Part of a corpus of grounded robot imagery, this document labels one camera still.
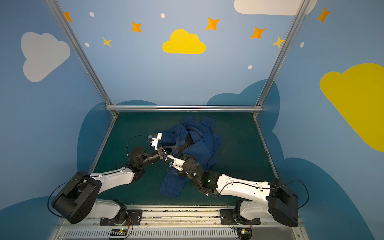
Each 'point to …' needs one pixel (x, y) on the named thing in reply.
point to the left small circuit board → (118, 232)
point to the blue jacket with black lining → (194, 138)
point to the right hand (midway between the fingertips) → (183, 150)
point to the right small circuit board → (244, 233)
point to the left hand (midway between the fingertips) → (177, 147)
